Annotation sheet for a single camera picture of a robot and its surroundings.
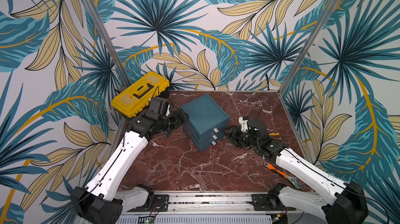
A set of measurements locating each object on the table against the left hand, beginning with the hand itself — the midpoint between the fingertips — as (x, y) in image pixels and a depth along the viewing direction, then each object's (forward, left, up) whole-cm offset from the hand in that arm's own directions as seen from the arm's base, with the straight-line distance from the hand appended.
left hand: (184, 123), depth 72 cm
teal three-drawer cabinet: (+3, -11, -4) cm, 12 cm away
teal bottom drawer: (-2, -10, -20) cm, 23 cm away
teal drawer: (+1, -14, -14) cm, 20 cm away
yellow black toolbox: (+19, +33, -9) cm, 39 cm away
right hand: (-1, -18, -6) cm, 19 cm away
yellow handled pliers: (+9, -54, -25) cm, 60 cm away
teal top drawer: (+1, -15, -7) cm, 16 cm away
